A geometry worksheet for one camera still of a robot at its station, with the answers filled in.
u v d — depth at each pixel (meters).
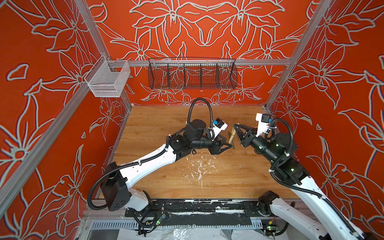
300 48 0.85
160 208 0.73
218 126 0.58
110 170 0.40
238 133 0.60
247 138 0.54
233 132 0.62
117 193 0.39
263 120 0.53
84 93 0.70
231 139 0.64
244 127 0.58
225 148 0.63
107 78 0.92
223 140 0.67
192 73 0.97
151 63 0.92
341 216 0.39
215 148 0.58
